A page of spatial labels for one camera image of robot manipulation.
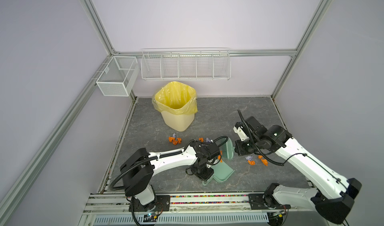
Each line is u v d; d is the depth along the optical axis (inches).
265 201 26.3
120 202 29.7
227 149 31.1
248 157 34.2
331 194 15.5
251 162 33.9
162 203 29.0
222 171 33.8
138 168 17.1
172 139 37.8
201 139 37.9
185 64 38.9
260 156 34.6
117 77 39.0
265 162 34.1
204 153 22.5
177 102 41.6
